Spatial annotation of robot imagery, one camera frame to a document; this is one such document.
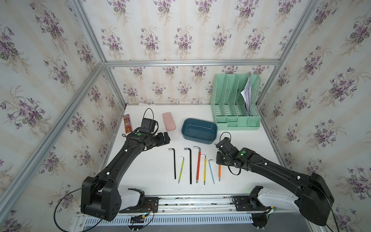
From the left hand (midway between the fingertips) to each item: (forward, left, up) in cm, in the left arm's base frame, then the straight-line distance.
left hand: (165, 141), depth 82 cm
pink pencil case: (+25, 0, -13) cm, 29 cm away
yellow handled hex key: (-11, -24, -14) cm, 30 cm away
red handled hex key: (-8, -20, -14) cm, 26 cm away
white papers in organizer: (+27, -51, +13) cm, 59 cm away
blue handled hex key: (-12, -28, -13) cm, 33 cm away
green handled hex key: (-11, -10, -14) cm, 20 cm away
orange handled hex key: (-15, -31, -7) cm, 35 cm away
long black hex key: (-19, -15, -13) cm, 28 cm away
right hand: (-8, -32, -6) cm, 33 cm away
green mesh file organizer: (+46, -56, -12) cm, 73 cm away
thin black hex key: (-6, -5, -13) cm, 16 cm away
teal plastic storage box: (+18, -22, -15) cm, 32 cm away
